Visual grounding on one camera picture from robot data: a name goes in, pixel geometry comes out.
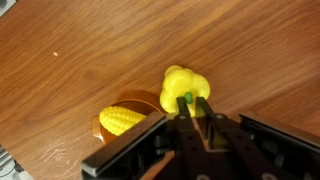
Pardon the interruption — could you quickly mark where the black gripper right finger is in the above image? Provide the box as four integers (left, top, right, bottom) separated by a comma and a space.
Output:
195, 96, 288, 180

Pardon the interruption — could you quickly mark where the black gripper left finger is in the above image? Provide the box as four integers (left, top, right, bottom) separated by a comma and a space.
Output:
165, 96, 216, 180

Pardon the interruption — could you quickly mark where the yellow toy bell pepper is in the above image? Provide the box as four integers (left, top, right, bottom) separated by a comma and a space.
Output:
159, 64, 212, 119

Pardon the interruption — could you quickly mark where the orange plastic cup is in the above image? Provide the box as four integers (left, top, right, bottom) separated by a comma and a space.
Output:
91, 89, 167, 145

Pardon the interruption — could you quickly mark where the yellow toy corn cob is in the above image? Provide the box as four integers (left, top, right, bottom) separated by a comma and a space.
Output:
98, 105, 148, 137

